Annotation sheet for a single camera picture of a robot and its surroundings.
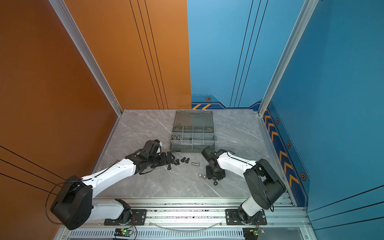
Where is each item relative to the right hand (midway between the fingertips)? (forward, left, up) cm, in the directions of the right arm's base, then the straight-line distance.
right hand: (210, 178), depth 87 cm
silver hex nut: (+1, +6, +1) cm, 6 cm away
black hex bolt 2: (+10, +20, +2) cm, 22 cm away
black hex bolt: (+6, +25, +2) cm, 26 cm away
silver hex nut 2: (0, +4, +1) cm, 4 cm away
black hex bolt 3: (+11, +17, +1) cm, 20 cm away
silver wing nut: (+26, +21, +5) cm, 34 cm away
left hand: (+9, +24, +8) cm, 27 cm away
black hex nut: (-3, -3, 0) cm, 4 cm away
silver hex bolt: (+7, +8, +3) cm, 11 cm away
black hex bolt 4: (+11, +14, +1) cm, 18 cm away
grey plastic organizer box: (+31, +11, +6) cm, 33 cm away
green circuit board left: (-26, +44, -1) cm, 51 cm away
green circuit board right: (-26, -18, -1) cm, 32 cm away
